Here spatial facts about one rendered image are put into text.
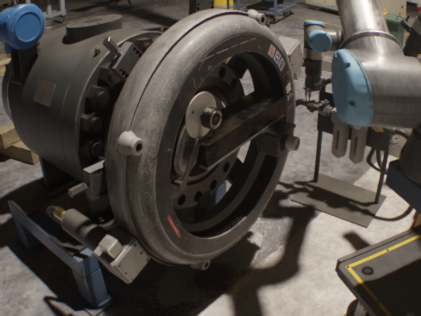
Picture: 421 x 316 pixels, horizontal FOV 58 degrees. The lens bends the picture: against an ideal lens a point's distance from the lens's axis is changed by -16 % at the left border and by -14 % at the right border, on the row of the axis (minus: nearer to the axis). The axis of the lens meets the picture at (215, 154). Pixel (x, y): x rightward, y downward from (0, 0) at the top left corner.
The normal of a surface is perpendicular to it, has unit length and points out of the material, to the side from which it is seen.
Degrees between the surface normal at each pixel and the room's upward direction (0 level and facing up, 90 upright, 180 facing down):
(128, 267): 90
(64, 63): 40
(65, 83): 53
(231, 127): 2
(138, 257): 90
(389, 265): 0
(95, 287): 90
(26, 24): 90
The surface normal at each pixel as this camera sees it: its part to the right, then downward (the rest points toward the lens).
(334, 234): -0.02, -0.88
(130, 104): -0.51, -0.18
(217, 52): 0.79, 0.28
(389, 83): -0.08, -0.02
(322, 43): -0.17, 0.47
